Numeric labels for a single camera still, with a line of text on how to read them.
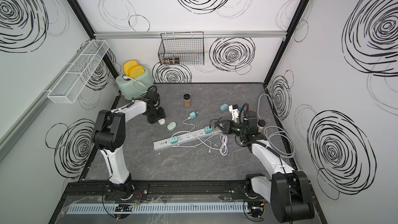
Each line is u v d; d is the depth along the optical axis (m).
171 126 0.96
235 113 0.75
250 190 0.65
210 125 0.87
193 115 0.99
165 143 0.87
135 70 0.99
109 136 0.52
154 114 0.86
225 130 0.72
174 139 0.83
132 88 1.02
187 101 1.02
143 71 1.05
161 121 0.95
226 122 0.75
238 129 0.71
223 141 0.89
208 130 0.89
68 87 0.72
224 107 1.04
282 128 0.97
